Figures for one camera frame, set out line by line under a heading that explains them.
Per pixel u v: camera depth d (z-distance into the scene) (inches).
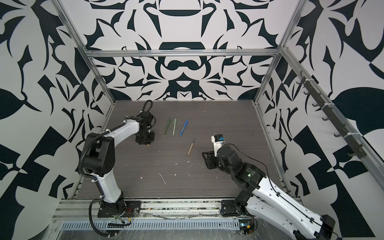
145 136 31.9
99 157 19.5
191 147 37.7
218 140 24.7
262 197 18.8
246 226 27.9
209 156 24.6
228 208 29.2
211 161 24.7
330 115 21.6
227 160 20.4
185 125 41.3
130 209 28.5
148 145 36.2
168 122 41.9
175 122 42.1
